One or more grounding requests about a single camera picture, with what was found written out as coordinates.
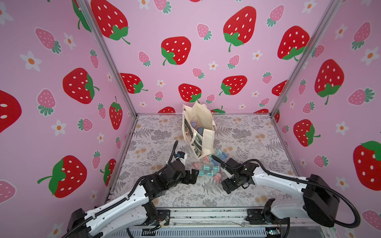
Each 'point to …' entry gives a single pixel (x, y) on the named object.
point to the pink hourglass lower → (218, 177)
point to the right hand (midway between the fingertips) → (227, 186)
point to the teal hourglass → (209, 173)
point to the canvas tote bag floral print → (198, 128)
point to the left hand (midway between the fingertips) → (194, 171)
